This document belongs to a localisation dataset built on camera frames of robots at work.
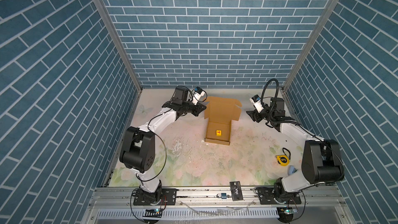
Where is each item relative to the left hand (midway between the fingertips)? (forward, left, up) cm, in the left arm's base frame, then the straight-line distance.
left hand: (205, 107), depth 88 cm
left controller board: (-47, +25, -21) cm, 57 cm away
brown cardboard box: (-1, -8, -6) cm, 10 cm away
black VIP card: (-39, -15, -18) cm, 46 cm away
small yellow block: (-9, -8, -15) cm, 19 cm away
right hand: (+3, -28, -3) cm, 28 cm away
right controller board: (-49, -37, -19) cm, 65 cm away
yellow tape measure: (-25, -43, -15) cm, 52 cm away
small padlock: (-41, -9, -18) cm, 46 cm away
